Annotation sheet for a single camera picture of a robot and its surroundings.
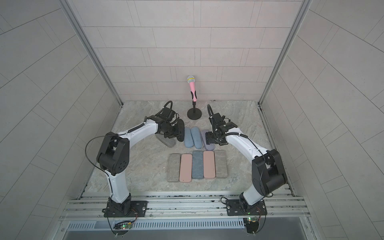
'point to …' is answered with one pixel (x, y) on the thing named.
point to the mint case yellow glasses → (173, 168)
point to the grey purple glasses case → (210, 147)
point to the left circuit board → (124, 225)
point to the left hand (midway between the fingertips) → (183, 132)
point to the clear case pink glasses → (188, 138)
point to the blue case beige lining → (197, 138)
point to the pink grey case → (209, 169)
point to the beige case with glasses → (170, 142)
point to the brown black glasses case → (181, 130)
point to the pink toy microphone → (191, 79)
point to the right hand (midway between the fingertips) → (211, 139)
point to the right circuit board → (251, 224)
